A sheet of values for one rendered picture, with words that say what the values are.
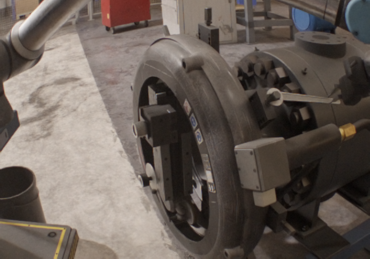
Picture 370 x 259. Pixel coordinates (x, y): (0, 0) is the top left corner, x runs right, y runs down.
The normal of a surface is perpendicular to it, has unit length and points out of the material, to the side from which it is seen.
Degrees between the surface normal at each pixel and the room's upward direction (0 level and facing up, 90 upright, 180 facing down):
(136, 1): 90
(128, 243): 0
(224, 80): 35
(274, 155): 67
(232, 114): 48
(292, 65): 20
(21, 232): 0
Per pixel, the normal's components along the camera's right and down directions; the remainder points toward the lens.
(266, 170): 0.38, -0.06
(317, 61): 0.11, -0.74
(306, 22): -0.90, 0.22
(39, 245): -0.05, -0.92
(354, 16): -0.32, 0.40
